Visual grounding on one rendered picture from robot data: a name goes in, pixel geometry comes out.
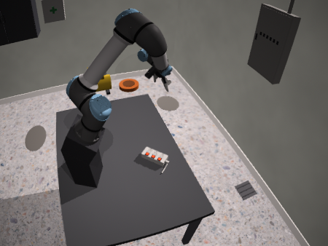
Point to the white power strip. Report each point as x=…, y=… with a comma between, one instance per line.
x=154, y=156

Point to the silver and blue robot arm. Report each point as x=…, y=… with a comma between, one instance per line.
x=131, y=27

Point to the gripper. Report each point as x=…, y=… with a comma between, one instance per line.
x=163, y=79

